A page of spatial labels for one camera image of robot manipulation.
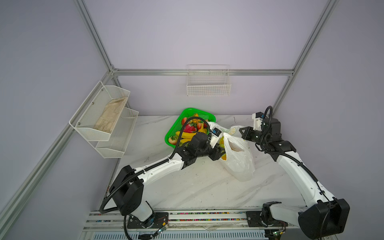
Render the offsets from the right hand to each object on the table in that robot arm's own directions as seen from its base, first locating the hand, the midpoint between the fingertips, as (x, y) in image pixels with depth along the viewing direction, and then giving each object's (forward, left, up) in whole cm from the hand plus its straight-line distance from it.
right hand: (239, 128), depth 78 cm
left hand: (-9, +9, -6) cm, 14 cm away
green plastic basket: (+33, +30, -19) cm, 48 cm away
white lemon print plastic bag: (-17, +3, -4) cm, 17 cm away
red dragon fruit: (+15, +28, -17) cm, 36 cm away
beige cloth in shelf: (+4, +70, +5) cm, 70 cm away
